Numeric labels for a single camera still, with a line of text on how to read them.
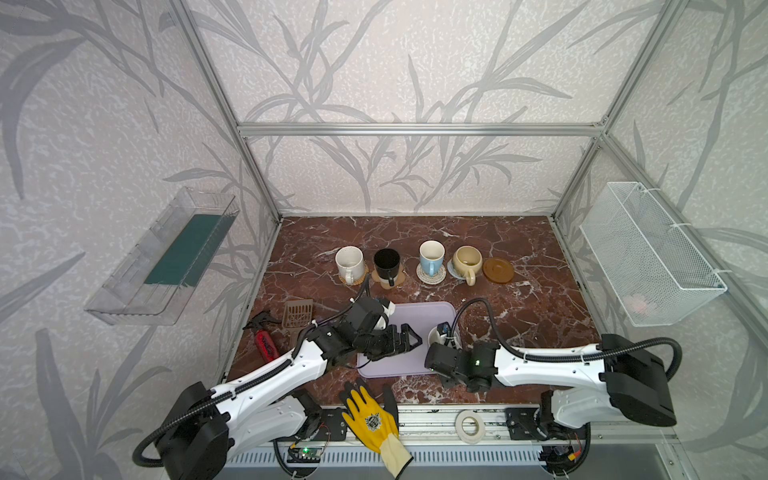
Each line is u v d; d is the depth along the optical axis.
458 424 0.74
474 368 0.57
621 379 0.41
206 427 0.39
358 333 0.60
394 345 0.67
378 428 0.72
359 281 1.01
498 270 1.05
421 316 0.93
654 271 0.62
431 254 0.99
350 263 1.02
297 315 0.94
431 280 1.01
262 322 0.90
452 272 1.02
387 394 0.78
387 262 0.93
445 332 0.73
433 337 0.81
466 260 1.02
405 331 0.69
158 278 0.63
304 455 0.72
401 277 1.02
